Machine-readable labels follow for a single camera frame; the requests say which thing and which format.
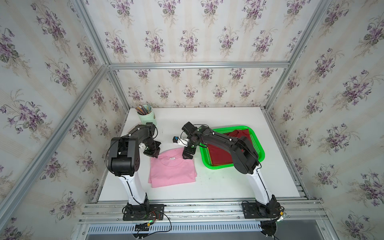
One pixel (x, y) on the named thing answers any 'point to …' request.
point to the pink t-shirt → (171, 168)
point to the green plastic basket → (256, 144)
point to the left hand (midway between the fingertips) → (161, 154)
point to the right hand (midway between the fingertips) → (187, 149)
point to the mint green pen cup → (148, 118)
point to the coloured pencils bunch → (143, 110)
